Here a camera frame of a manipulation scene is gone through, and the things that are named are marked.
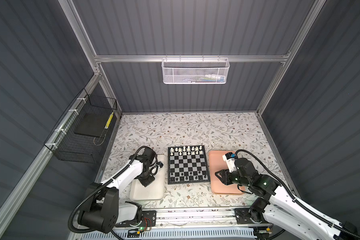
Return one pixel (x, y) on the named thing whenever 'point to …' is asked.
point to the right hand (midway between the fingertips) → (218, 174)
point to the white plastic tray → (155, 191)
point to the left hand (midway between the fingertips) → (143, 180)
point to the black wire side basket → (79, 137)
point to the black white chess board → (187, 164)
